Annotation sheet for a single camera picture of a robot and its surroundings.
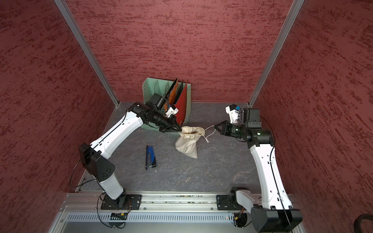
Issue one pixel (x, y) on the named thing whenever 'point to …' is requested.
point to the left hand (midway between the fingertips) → (179, 132)
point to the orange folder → (172, 95)
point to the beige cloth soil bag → (190, 136)
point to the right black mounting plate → (226, 202)
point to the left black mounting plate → (133, 202)
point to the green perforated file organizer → (152, 86)
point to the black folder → (167, 94)
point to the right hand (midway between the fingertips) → (214, 129)
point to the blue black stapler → (150, 160)
